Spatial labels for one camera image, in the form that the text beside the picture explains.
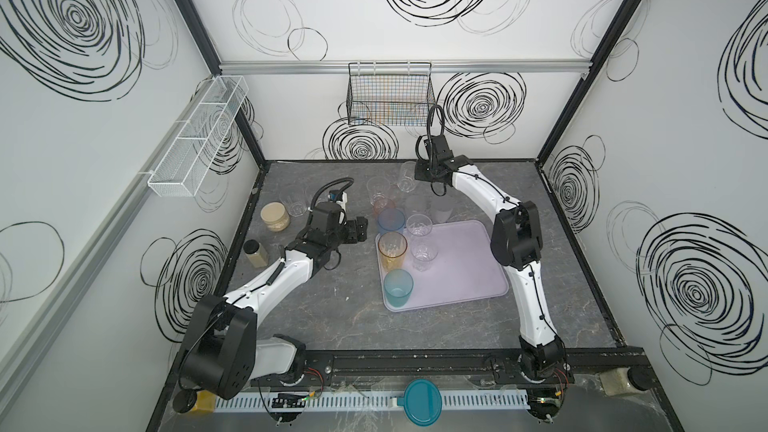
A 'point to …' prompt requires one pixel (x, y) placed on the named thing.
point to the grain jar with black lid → (616, 381)
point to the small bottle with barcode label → (256, 253)
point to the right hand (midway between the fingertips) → (417, 168)
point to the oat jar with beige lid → (275, 216)
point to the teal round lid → (422, 401)
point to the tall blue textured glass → (391, 220)
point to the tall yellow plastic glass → (392, 247)
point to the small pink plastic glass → (382, 204)
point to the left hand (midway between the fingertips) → (357, 219)
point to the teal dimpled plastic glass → (398, 284)
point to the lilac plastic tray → (464, 270)
